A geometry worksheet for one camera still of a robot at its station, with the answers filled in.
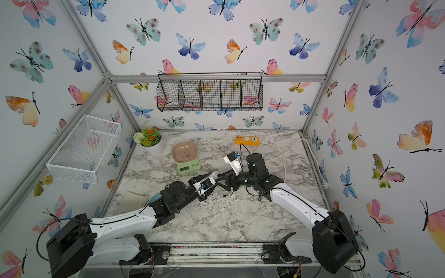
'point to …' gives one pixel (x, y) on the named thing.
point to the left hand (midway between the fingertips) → (214, 176)
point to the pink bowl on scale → (184, 151)
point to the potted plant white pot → (150, 139)
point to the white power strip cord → (287, 151)
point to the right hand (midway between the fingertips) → (221, 178)
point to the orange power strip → (248, 141)
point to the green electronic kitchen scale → (183, 168)
